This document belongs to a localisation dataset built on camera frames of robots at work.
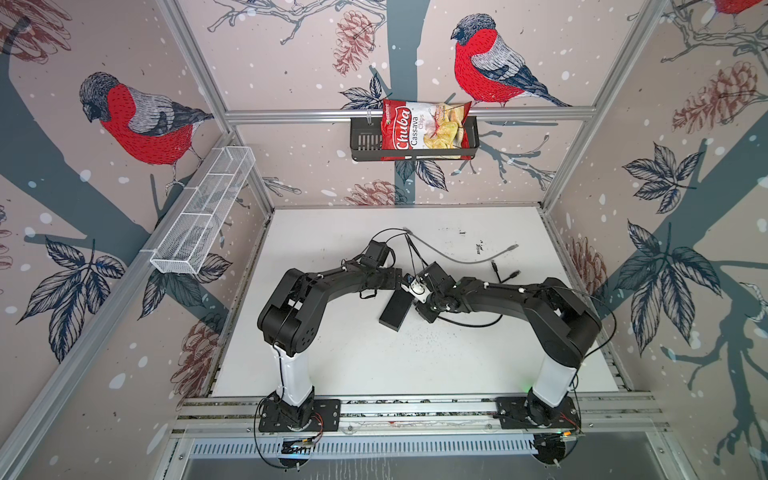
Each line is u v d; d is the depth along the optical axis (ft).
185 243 2.34
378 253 2.56
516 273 3.30
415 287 2.76
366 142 3.11
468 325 2.92
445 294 2.34
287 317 1.63
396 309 2.97
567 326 1.57
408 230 3.83
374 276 2.37
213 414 2.46
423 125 2.88
